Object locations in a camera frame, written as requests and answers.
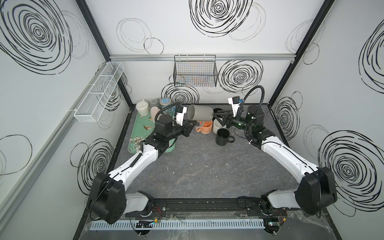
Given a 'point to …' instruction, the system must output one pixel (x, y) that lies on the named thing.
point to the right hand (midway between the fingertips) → (214, 113)
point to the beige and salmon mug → (206, 127)
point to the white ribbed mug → (142, 108)
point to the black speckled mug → (223, 137)
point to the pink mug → (154, 110)
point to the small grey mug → (153, 102)
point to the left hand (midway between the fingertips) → (196, 122)
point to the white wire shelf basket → (92, 105)
